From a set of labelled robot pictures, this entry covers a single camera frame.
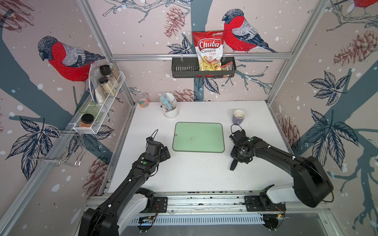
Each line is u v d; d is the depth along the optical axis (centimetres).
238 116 101
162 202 74
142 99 115
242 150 63
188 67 95
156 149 67
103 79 75
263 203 66
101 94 72
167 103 100
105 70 78
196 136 99
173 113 107
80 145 73
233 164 83
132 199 59
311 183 42
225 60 93
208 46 80
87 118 59
